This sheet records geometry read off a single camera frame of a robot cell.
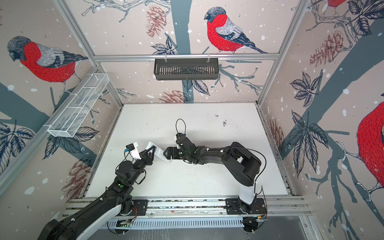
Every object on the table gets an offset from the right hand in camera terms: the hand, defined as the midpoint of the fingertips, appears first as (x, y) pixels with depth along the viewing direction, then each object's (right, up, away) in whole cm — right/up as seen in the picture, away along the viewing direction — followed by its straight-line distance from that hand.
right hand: (168, 155), depth 86 cm
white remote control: (-5, +3, -4) cm, 7 cm away
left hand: (-6, +6, -8) cm, 12 cm away
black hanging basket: (+9, +57, +20) cm, 61 cm away
